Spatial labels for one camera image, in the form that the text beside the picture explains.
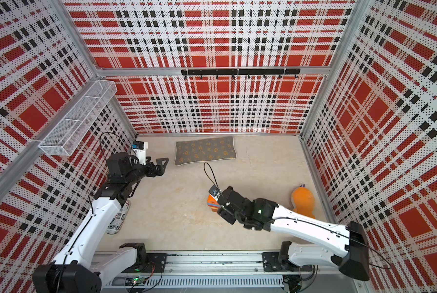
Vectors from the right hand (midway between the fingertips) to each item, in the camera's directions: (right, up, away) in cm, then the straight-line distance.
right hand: (229, 202), depth 73 cm
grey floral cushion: (-22, +21, +31) cm, 44 cm away
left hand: (-30, +18, +6) cm, 35 cm away
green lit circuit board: (-37, -29, -4) cm, 47 cm away
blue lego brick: (-7, -2, +5) cm, 9 cm away
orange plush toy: (+35, -2, +11) cm, 37 cm away
